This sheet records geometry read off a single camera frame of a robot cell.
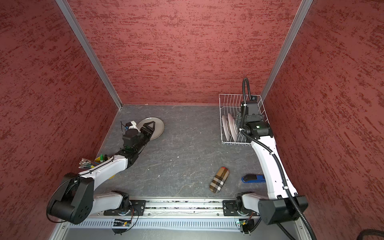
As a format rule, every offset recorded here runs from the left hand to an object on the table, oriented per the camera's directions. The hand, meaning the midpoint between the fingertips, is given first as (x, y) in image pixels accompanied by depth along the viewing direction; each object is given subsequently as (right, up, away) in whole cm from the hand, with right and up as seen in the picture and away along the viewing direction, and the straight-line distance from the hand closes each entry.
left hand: (155, 127), depth 86 cm
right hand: (+51, +5, -12) cm, 53 cm away
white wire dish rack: (+51, +15, +31) cm, 62 cm away
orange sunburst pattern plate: (+44, -1, +6) cm, 44 cm away
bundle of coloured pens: (-30, -17, -14) cm, 37 cm away
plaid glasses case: (+37, -29, -5) cm, 48 cm away
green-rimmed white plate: (+48, 0, +5) cm, 48 cm away
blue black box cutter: (+57, -29, -4) cm, 64 cm away
